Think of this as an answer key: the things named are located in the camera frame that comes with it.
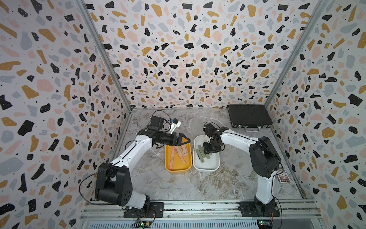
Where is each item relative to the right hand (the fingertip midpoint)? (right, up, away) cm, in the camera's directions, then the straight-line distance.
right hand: (206, 151), depth 94 cm
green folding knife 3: (+1, -3, -1) cm, 3 cm away
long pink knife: (-19, +1, +1) cm, 19 cm away
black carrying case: (+40, +24, +24) cm, 52 cm away
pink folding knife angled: (-15, +1, +1) cm, 15 cm away
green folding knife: (-3, -5, -1) cm, 6 cm away
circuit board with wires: (-33, -31, -23) cm, 51 cm away
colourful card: (+44, -13, -10) cm, 47 cm away
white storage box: (+2, -7, -5) cm, 9 cm away
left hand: (-13, +9, -15) cm, 22 cm away
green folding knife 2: (-4, 0, +1) cm, 4 cm away
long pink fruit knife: (-23, -4, -1) cm, 23 cm away
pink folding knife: (-17, 0, +1) cm, 17 cm away
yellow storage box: (-19, -9, -5) cm, 21 cm away
